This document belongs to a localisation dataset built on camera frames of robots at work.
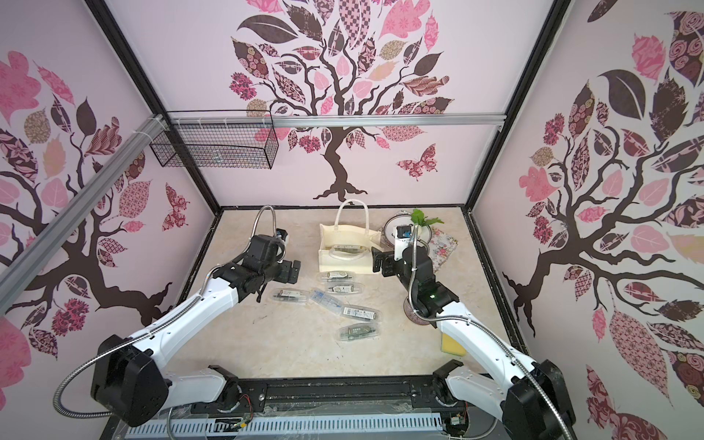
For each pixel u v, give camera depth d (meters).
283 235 0.73
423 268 0.57
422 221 1.13
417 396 0.74
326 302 0.90
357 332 0.83
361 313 0.88
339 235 0.96
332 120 0.93
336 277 0.97
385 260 0.70
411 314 0.88
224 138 0.95
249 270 0.59
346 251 0.90
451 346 0.80
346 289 0.93
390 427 0.70
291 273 0.75
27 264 0.51
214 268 0.59
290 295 0.92
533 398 0.39
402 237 0.66
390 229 1.12
